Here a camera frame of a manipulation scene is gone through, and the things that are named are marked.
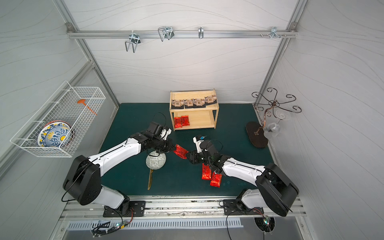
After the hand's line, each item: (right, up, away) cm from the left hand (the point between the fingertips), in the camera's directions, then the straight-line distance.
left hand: (177, 148), depth 83 cm
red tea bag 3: (+2, -2, +1) cm, 3 cm away
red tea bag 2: (+3, +15, +22) cm, 27 cm away
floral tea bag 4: (+20, +30, +12) cm, 38 cm away
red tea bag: (-2, +14, +21) cm, 26 cm away
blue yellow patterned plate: (-48, +11, -20) cm, 53 cm away
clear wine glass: (+52, +11, -3) cm, 53 cm away
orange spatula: (-50, +26, -4) cm, 57 cm away
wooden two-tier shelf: (+15, +18, +28) cm, 37 cm away
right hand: (+6, -3, +1) cm, 7 cm away
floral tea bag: (-1, +27, +10) cm, 29 cm away
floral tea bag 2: (+6, +27, +10) cm, 30 cm away
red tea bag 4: (+17, -14, +1) cm, 21 cm away
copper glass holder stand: (+52, +9, +18) cm, 55 cm away
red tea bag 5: (+22, -17, -2) cm, 28 cm away
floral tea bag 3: (+12, +27, +10) cm, 32 cm away
